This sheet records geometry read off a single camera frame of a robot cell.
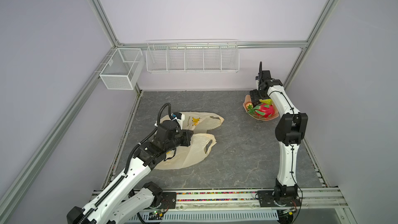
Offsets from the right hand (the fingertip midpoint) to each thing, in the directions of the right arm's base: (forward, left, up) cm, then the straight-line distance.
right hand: (261, 96), depth 99 cm
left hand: (-32, +42, +8) cm, 53 cm away
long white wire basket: (+19, +44, +18) cm, 51 cm away
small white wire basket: (+15, +91, +11) cm, 93 cm away
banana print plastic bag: (-35, +37, +5) cm, 51 cm away
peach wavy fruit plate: (+5, +7, -8) cm, 11 cm away
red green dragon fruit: (-7, -2, -6) cm, 9 cm away
